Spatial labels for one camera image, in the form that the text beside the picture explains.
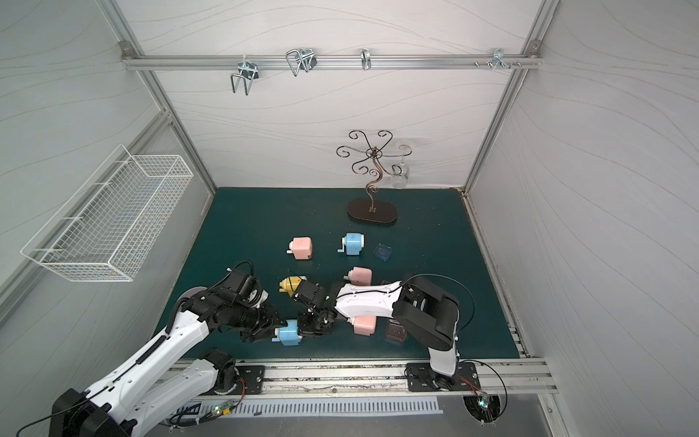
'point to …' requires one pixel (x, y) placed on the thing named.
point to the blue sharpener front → (288, 335)
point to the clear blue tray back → (382, 251)
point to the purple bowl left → (191, 291)
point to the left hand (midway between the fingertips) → (283, 330)
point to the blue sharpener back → (352, 244)
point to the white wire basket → (109, 226)
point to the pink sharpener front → (365, 324)
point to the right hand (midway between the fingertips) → (298, 336)
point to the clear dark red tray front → (395, 331)
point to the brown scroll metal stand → (370, 210)
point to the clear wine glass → (400, 176)
